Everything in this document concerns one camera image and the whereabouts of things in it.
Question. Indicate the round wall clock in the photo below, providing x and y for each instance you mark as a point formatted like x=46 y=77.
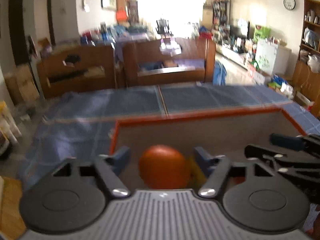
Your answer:
x=289 y=4

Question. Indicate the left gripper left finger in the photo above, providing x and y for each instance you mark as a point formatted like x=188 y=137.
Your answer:
x=109 y=167

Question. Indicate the wooden bookshelf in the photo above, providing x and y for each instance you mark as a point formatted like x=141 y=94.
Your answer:
x=306 y=74

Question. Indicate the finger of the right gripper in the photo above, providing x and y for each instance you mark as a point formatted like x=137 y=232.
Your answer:
x=274 y=159
x=299 y=143

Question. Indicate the orange cardboard box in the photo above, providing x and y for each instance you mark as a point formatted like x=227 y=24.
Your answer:
x=223 y=132

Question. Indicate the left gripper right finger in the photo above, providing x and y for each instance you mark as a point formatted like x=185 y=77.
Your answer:
x=216 y=170

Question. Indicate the wooden chair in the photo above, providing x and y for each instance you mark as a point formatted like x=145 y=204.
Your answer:
x=79 y=69
x=174 y=60

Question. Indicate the wooden board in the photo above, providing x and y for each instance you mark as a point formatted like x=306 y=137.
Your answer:
x=12 y=225

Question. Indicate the wooden chair left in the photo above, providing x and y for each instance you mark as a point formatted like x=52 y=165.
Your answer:
x=79 y=69

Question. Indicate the blue tablecloth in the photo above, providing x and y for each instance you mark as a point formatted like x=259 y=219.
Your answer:
x=79 y=125

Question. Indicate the wooden chair middle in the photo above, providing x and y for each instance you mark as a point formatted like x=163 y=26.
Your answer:
x=174 y=60

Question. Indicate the large orange fruit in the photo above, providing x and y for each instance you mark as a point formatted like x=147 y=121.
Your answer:
x=163 y=167

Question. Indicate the yellow-green mango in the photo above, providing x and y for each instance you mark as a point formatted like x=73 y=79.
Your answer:
x=197 y=178

